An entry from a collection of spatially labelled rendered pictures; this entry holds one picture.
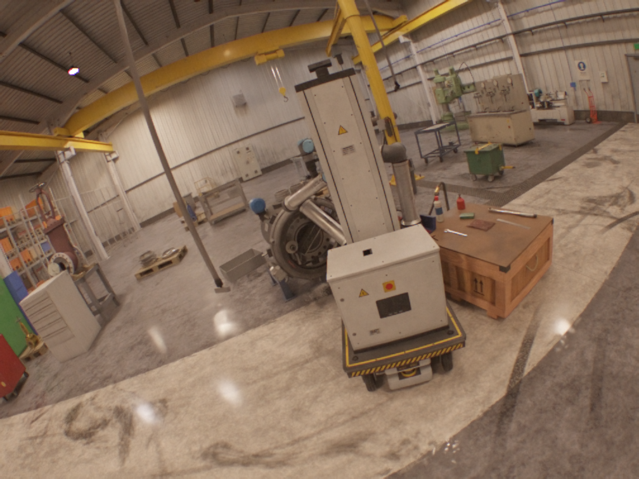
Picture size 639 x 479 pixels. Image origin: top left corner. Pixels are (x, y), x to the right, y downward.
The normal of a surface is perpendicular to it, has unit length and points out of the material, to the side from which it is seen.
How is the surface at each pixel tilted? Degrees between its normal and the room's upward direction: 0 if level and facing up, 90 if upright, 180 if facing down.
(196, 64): 90
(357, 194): 90
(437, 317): 90
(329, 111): 90
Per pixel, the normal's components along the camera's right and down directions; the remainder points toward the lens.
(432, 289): -0.04, 0.38
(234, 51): 0.31, 0.26
